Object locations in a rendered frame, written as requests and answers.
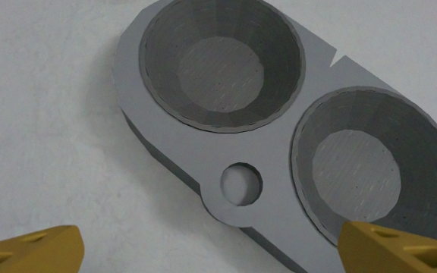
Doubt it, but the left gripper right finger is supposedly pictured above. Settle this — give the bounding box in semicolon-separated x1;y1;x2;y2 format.
338;221;437;273

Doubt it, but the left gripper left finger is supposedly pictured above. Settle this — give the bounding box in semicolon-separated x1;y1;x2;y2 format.
0;225;85;273

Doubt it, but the grey steel bowl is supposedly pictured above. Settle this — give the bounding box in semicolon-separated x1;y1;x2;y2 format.
291;86;437;247
140;0;307;133

